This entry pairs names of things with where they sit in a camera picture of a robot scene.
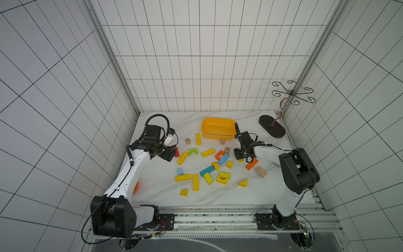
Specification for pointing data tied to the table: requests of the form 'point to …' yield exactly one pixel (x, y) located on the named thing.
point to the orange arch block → (217, 156)
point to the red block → (177, 153)
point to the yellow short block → (208, 178)
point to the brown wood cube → (227, 150)
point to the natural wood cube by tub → (222, 142)
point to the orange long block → (250, 165)
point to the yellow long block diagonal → (182, 158)
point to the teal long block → (208, 169)
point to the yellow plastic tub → (219, 128)
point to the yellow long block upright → (195, 186)
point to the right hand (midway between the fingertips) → (239, 150)
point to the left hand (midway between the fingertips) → (165, 152)
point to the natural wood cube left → (188, 141)
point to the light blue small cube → (179, 171)
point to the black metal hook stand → (272, 125)
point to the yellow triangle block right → (243, 184)
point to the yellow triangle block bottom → (183, 192)
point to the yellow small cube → (230, 164)
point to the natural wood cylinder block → (262, 171)
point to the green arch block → (193, 150)
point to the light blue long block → (223, 158)
